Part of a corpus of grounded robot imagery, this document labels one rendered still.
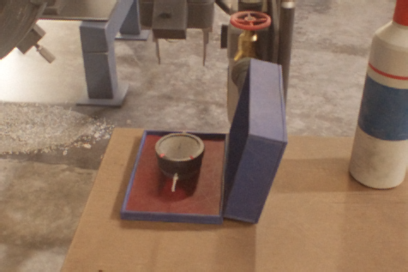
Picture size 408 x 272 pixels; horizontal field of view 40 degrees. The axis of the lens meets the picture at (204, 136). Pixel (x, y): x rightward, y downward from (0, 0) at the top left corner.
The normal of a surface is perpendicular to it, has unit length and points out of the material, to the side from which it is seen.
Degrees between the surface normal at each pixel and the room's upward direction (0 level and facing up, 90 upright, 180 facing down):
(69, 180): 0
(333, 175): 0
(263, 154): 90
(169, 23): 42
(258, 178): 90
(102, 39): 90
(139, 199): 0
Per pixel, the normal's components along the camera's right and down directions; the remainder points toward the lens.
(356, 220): 0.00, -0.83
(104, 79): -0.07, 0.56
